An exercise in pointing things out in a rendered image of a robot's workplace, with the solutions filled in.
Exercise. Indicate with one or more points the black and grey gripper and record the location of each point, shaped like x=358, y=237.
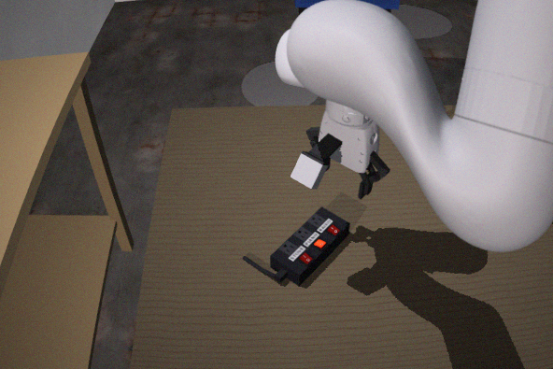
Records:
x=359, y=147

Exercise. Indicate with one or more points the dark grey power strip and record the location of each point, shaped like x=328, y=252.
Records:
x=298, y=257

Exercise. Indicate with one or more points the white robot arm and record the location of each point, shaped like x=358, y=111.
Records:
x=490, y=187

